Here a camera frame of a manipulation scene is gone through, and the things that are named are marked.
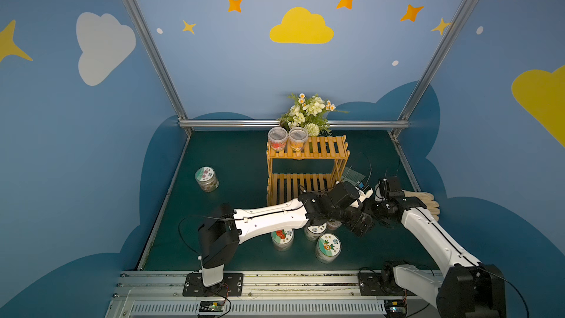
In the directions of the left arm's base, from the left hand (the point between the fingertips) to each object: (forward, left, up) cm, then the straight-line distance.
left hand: (365, 213), depth 72 cm
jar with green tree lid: (-3, +16, -11) cm, 20 cm away
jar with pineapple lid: (-8, +11, -11) cm, 18 cm away
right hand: (+8, -7, -13) cm, 17 cm away
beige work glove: (+16, -36, -19) cm, 44 cm away
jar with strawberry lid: (-6, +27, -11) cm, 30 cm away
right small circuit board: (-24, -11, -21) cm, 34 cm away
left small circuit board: (-25, +51, -20) cm, 60 cm away
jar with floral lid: (+19, +61, -12) cm, 65 cm away
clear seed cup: (0, +8, -13) cm, 15 cm away
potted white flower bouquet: (+36, +18, +11) cm, 42 cm away
